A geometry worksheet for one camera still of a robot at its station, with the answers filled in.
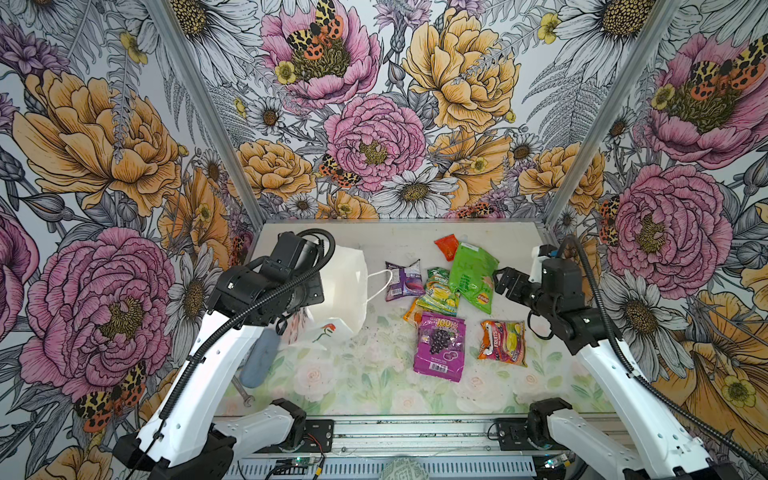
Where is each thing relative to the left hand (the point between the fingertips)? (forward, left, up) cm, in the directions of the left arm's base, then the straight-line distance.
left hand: (305, 300), depth 66 cm
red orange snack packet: (0, -50, -24) cm, 56 cm away
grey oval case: (-2, +17, -26) cm, 31 cm away
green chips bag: (+23, -45, -24) cm, 56 cm away
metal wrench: (-10, +21, -29) cm, 38 cm away
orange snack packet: (+11, -26, -27) cm, 39 cm away
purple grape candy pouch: (-1, -32, -23) cm, 40 cm away
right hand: (+7, -48, -7) cm, 49 cm away
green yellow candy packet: (+17, -34, -26) cm, 46 cm away
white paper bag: (-3, -8, -2) cm, 9 cm away
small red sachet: (+39, -40, -28) cm, 63 cm away
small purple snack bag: (+21, -24, -25) cm, 41 cm away
